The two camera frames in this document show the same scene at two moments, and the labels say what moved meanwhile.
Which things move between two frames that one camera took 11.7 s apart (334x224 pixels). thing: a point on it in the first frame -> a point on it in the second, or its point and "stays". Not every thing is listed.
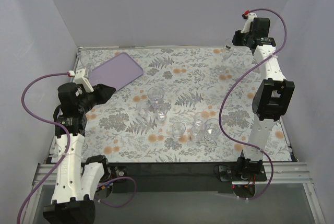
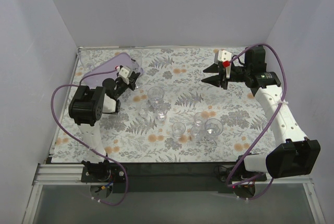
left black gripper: (94, 93) -> (130, 82)
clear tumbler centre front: (178, 129) stays
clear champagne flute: (227, 49) -> (136, 59)
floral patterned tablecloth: (189, 105) stays
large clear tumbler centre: (155, 95) stays
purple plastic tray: (116, 72) stays
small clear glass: (199, 120) stays
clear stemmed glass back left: (85, 58) stays
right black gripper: (237, 37) -> (224, 75)
